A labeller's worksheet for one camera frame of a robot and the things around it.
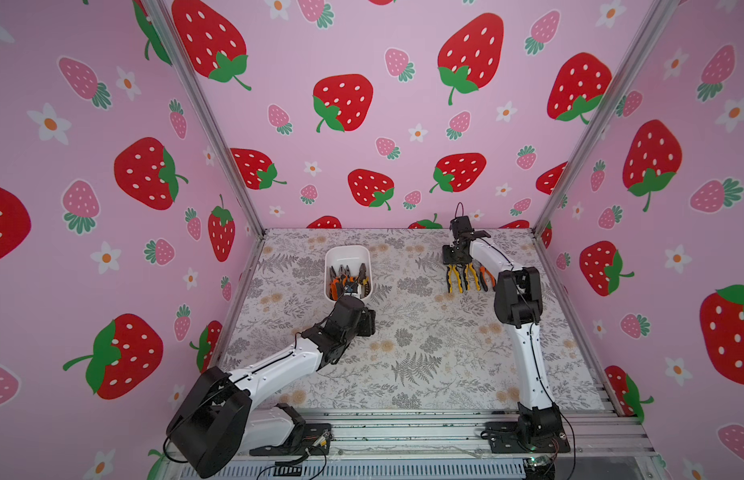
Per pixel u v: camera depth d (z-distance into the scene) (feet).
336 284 3.22
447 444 2.42
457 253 3.13
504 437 2.40
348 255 3.56
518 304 2.18
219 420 1.34
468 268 3.52
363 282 3.32
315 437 2.40
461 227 3.03
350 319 2.13
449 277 3.50
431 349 2.96
